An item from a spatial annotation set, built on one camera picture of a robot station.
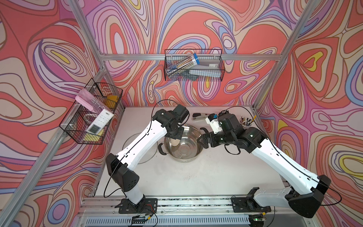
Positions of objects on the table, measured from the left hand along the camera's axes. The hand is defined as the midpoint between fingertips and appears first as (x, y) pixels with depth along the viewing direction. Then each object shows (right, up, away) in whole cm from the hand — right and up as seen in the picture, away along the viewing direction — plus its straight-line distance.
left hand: (177, 134), depth 76 cm
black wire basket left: (-48, +7, -3) cm, 49 cm away
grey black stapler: (+15, +11, +31) cm, 36 cm away
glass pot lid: (-20, -16, +17) cm, 31 cm away
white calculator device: (-38, +7, -7) cm, 39 cm away
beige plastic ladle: (-2, -7, +20) cm, 21 cm away
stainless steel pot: (+7, -13, +20) cm, 24 cm away
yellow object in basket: (-37, +19, +2) cm, 42 cm away
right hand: (+15, -3, -5) cm, 16 cm away
